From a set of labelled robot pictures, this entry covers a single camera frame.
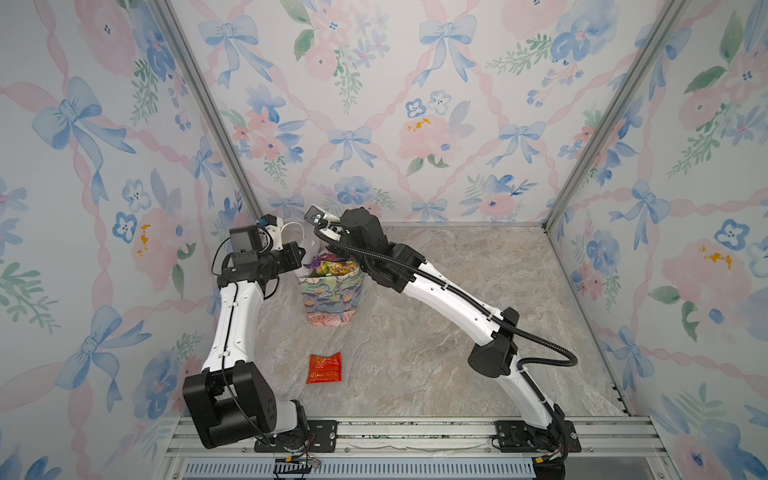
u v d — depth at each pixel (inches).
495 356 22.7
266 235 26.0
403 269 20.3
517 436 28.8
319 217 23.4
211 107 33.7
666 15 27.3
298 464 28.6
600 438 29.8
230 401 16.3
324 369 32.9
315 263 30.8
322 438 29.0
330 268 30.8
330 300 32.2
